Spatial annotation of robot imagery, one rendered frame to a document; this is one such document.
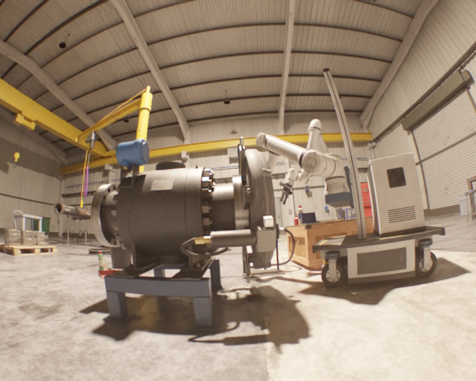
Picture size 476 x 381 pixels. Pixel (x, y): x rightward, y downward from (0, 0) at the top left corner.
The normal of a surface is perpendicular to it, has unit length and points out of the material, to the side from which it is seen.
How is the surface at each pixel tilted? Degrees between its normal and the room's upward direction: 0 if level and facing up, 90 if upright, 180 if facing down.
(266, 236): 112
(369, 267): 90
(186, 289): 90
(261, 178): 73
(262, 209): 96
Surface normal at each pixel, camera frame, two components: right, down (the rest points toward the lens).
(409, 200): -0.54, -0.12
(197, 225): 0.04, 0.15
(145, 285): 0.02, -0.18
